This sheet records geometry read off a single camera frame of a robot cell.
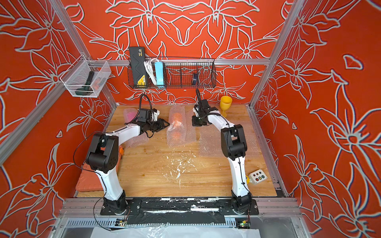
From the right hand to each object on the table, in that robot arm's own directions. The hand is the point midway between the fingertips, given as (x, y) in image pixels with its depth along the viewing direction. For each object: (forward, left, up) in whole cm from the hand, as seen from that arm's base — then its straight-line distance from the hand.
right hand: (190, 122), depth 100 cm
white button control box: (-35, -38, -4) cm, 51 cm away
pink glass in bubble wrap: (+5, +43, +2) cm, 44 cm away
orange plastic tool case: (-39, +55, -4) cm, 67 cm away
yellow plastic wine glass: (+12, -24, +8) cm, 28 cm away
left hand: (-3, +15, +3) cm, 15 cm away
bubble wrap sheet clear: (-12, -14, -7) cm, 19 cm away
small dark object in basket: (+17, -3, +24) cm, 29 cm away
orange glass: (-5, +6, -1) cm, 8 cm away
